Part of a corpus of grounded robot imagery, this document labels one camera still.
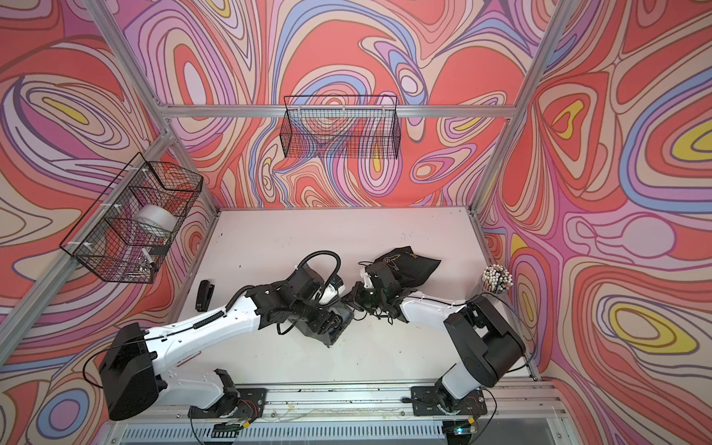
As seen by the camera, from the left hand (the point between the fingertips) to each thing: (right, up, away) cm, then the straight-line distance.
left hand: (336, 317), depth 78 cm
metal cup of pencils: (+45, +11, -1) cm, 46 cm away
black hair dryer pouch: (+24, +12, +19) cm, 33 cm away
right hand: (+1, +1, +8) cm, 8 cm away
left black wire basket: (-60, +25, +1) cm, 65 cm away
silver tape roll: (-48, +27, -5) cm, 55 cm away
